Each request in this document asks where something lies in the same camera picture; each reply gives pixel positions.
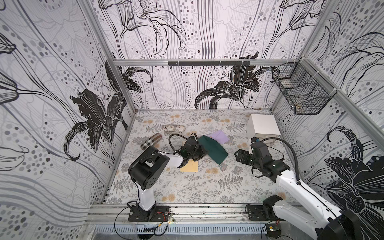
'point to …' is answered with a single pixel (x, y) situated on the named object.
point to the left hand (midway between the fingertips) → (210, 153)
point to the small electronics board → (274, 230)
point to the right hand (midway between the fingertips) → (241, 153)
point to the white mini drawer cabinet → (263, 126)
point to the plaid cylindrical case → (151, 141)
